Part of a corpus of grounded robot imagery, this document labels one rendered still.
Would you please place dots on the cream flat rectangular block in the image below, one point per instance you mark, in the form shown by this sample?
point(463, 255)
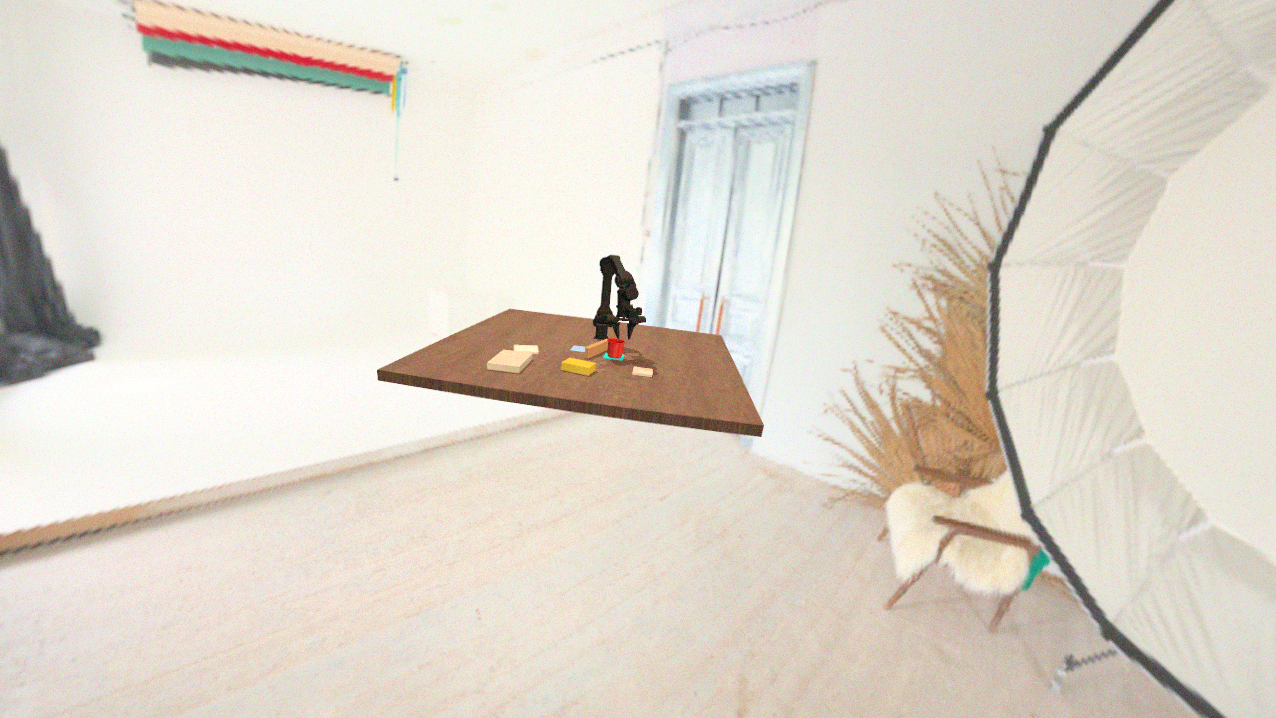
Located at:
point(510, 361)

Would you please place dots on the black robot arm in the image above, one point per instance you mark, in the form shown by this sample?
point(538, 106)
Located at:
point(610, 265)

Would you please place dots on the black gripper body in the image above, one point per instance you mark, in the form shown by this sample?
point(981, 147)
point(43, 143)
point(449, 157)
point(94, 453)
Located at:
point(613, 318)

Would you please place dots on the yellow block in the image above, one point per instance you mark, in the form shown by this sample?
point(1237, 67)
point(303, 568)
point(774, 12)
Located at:
point(578, 366)

